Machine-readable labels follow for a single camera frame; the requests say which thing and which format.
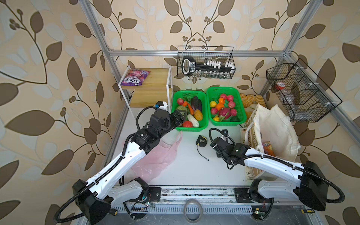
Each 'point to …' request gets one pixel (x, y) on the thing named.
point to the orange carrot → (185, 103)
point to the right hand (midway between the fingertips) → (222, 149)
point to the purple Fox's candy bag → (135, 77)
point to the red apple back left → (223, 95)
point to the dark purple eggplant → (196, 103)
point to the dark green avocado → (235, 118)
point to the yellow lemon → (213, 104)
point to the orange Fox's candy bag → (267, 148)
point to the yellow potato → (198, 115)
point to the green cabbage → (182, 107)
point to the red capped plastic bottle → (281, 86)
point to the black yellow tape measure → (201, 141)
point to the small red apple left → (213, 111)
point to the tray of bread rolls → (250, 101)
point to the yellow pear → (216, 118)
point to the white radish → (193, 120)
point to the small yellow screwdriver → (307, 210)
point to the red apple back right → (229, 98)
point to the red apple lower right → (233, 112)
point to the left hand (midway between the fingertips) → (185, 113)
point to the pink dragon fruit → (225, 111)
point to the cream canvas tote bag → (274, 127)
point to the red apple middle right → (231, 104)
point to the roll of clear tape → (193, 200)
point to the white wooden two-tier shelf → (157, 86)
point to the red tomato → (187, 123)
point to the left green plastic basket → (201, 94)
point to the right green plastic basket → (213, 93)
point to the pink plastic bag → (155, 161)
